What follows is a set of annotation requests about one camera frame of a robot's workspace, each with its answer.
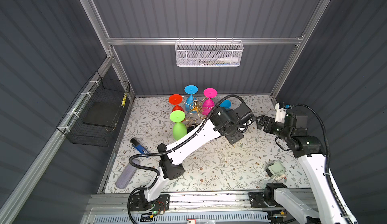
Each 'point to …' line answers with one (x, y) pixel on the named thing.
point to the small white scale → (276, 170)
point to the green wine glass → (179, 129)
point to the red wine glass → (176, 99)
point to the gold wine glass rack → (196, 110)
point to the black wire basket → (95, 113)
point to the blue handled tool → (140, 149)
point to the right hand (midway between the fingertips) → (266, 121)
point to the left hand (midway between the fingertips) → (234, 133)
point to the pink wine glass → (208, 104)
